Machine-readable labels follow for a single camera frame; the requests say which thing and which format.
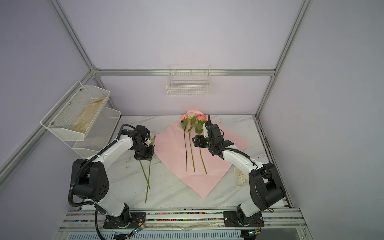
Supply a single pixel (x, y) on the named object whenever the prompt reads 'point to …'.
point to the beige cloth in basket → (81, 123)
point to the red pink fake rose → (202, 120)
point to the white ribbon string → (241, 178)
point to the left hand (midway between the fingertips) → (150, 159)
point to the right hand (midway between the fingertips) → (196, 138)
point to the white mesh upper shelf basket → (72, 116)
